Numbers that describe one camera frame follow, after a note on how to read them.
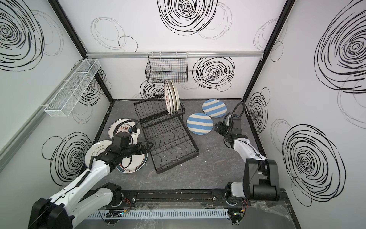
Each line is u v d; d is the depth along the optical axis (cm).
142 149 72
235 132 69
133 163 69
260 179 43
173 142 94
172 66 97
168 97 72
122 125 62
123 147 63
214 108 115
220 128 81
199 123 105
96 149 91
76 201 44
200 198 76
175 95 74
